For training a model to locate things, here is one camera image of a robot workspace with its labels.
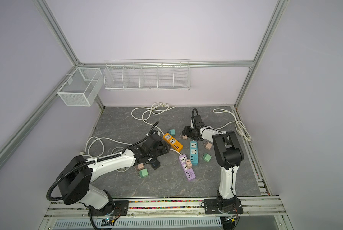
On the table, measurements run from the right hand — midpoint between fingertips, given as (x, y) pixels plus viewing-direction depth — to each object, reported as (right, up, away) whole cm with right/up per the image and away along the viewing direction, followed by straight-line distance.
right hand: (185, 133), depth 101 cm
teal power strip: (+5, -11, -10) cm, 16 cm away
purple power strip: (+1, -21, -19) cm, 28 cm away
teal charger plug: (-10, +1, +1) cm, 10 cm away
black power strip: (-19, -17, -15) cm, 30 cm away
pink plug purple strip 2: (+1, -16, -19) cm, 25 cm away
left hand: (-10, -7, -17) cm, 22 cm away
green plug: (+13, -14, -12) cm, 22 cm away
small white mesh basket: (-75, +32, 0) cm, 82 cm away
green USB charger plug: (-26, -22, -17) cm, 38 cm away
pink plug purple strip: (0, -2, -3) cm, 4 cm away
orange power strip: (-8, -6, -6) cm, 11 cm away
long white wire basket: (-27, +41, -4) cm, 49 cm away
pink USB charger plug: (-28, -18, -16) cm, 37 cm away
